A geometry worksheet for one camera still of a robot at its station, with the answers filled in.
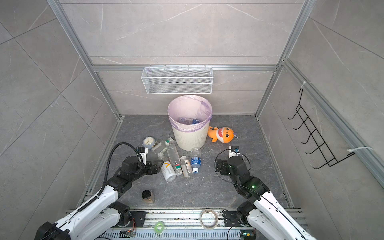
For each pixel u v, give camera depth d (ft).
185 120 3.14
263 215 1.62
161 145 3.30
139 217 2.40
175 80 3.29
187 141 2.95
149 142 3.23
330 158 1.92
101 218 1.87
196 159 2.90
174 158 3.04
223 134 3.21
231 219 2.40
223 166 2.20
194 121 3.25
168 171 2.74
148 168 2.35
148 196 2.35
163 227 2.35
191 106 3.01
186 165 2.88
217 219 2.38
